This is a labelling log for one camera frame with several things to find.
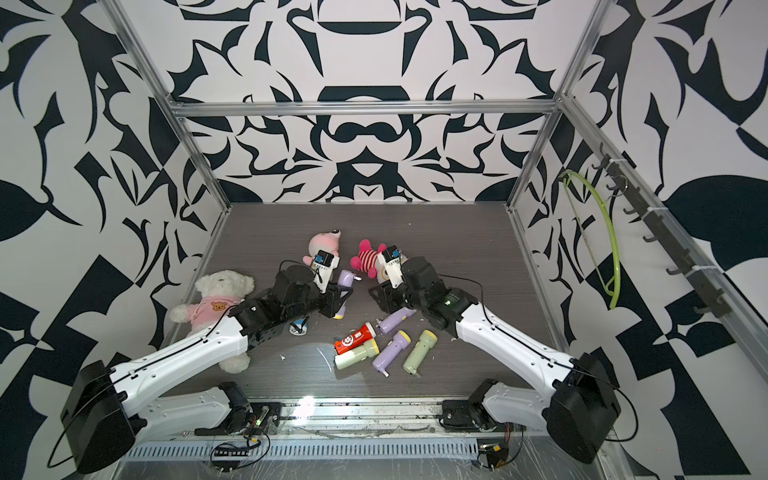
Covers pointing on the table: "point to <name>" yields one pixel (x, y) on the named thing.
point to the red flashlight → (354, 339)
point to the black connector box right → (495, 453)
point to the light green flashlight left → (346, 359)
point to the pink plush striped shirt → (325, 241)
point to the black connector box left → (231, 453)
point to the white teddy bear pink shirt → (217, 294)
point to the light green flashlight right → (414, 361)
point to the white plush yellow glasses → (370, 260)
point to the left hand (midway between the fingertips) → (345, 282)
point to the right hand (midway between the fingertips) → (375, 284)
